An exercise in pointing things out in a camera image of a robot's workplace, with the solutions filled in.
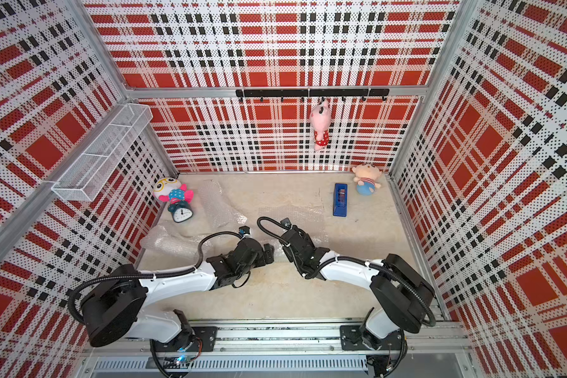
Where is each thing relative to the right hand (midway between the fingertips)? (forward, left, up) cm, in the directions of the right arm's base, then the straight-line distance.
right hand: (298, 238), depth 88 cm
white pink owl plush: (+27, +60, -2) cm, 66 cm away
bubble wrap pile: (-3, +9, +19) cm, 21 cm away
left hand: (-4, +12, -3) cm, 12 cm away
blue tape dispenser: (+20, -19, -2) cm, 27 cm away
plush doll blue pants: (+35, -33, -3) cm, 49 cm away
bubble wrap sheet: (+15, +33, -2) cm, 36 cm away
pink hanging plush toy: (+37, -9, +27) cm, 47 cm away
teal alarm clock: (+15, +51, -3) cm, 53 cm away
